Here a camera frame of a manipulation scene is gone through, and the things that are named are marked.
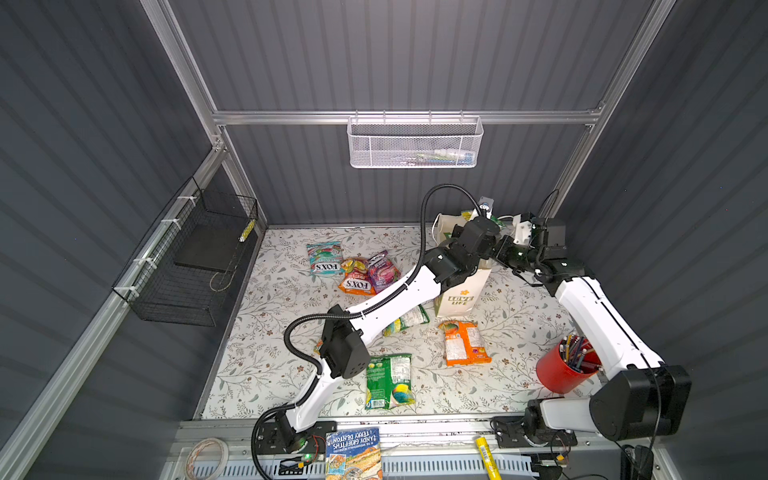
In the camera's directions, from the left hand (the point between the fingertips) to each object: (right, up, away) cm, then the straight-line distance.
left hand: (480, 225), depth 76 cm
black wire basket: (-74, -11, -3) cm, 75 cm away
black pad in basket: (-70, -5, 0) cm, 70 cm away
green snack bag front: (-24, -42, +4) cm, 49 cm away
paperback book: (-32, -55, -7) cm, 64 cm away
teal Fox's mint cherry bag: (-46, -9, +29) cm, 55 cm away
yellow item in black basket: (-63, -1, +6) cm, 63 cm away
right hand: (+4, -6, +4) cm, 8 cm away
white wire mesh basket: (-13, +39, +47) cm, 63 cm away
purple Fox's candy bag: (-25, -14, +21) cm, 36 cm away
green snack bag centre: (-16, -27, +15) cm, 35 cm away
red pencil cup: (+19, -34, -6) cm, 40 cm away
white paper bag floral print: (-2, -20, +8) cm, 22 cm away
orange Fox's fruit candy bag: (-35, -15, +23) cm, 44 cm away
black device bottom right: (+33, -55, -9) cm, 65 cm away
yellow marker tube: (0, -56, -7) cm, 56 cm away
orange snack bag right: (-2, -34, +10) cm, 35 cm away
